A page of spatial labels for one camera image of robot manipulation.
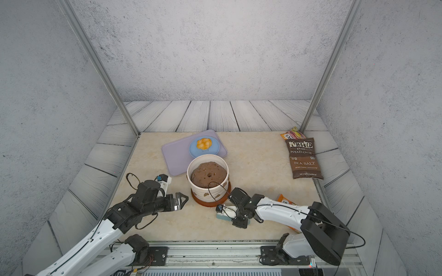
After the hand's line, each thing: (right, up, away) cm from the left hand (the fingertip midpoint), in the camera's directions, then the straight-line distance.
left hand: (183, 200), depth 75 cm
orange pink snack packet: (+64, +31, +41) cm, 82 cm away
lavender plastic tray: (-13, +18, +37) cm, 43 cm away
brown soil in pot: (+9, +9, +12) cm, 18 cm away
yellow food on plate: (+4, +25, +36) cm, 44 cm away
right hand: (+23, -11, +8) cm, 27 cm away
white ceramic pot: (+10, +1, +3) cm, 11 cm away
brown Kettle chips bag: (+65, +16, +30) cm, 73 cm away
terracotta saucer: (+12, -5, +11) cm, 17 cm away
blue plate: (-1, +20, +36) cm, 41 cm away
